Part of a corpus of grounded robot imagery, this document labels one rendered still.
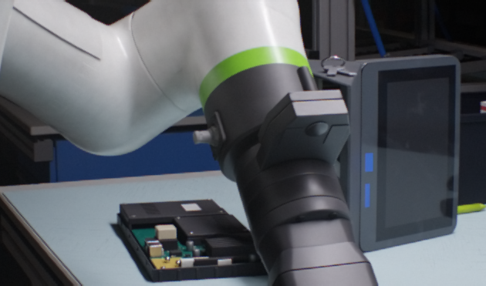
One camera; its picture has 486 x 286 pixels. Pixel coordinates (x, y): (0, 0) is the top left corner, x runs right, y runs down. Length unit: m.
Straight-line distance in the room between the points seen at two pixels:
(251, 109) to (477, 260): 0.46
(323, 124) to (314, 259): 0.10
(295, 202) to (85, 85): 0.20
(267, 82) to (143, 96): 0.12
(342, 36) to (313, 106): 1.99
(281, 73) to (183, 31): 0.10
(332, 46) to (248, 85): 1.92
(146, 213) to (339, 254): 0.56
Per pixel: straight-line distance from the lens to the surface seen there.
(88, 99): 1.00
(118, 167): 2.82
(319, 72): 1.22
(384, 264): 1.32
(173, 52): 1.01
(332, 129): 0.90
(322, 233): 0.91
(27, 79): 0.95
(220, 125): 0.95
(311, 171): 0.92
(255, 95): 0.95
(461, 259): 1.34
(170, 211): 1.45
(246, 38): 0.98
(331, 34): 2.86
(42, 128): 2.75
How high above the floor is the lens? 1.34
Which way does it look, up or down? 10 degrees down
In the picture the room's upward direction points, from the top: straight up
